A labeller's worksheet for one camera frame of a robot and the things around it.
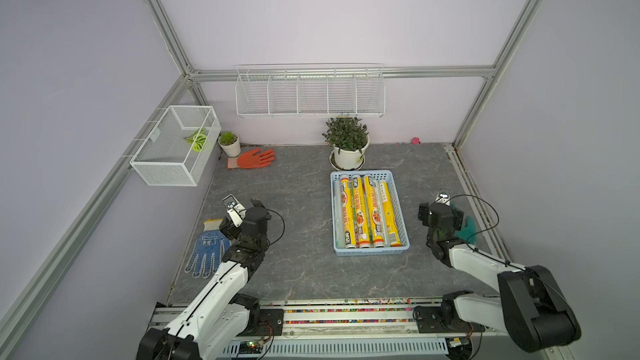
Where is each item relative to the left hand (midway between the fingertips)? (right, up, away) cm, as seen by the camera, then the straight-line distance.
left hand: (243, 209), depth 81 cm
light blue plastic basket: (+52, +11, +21) cm, 57 cm away
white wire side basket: (-23, +20, +2) cm, 30 cm away
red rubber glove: (-8, +17, +35) cm, 39 cm away
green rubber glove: (+81, -10, +11) cm, 82 cm away
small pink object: (+72, +28, +43) cm, 88 cm away
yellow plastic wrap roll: (+51, -8, +8) cm, 53 cm away
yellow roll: (+36, -2, +9) cm, 37 cm away
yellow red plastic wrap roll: (+40, -2, +8) cm, 41 cm away
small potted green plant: (-17, +25, +31) cm, 43 cm away
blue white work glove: (-14, -14, +9) cm, 22 cm away
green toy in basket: (-16, +23, +1) cm, 28 cm away
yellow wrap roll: (+45, -3, +8) cm, 46 cm away
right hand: (+69, 0, +8) cm, 69 cm away
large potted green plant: (+37, +26, +18) cm, 49 cm away
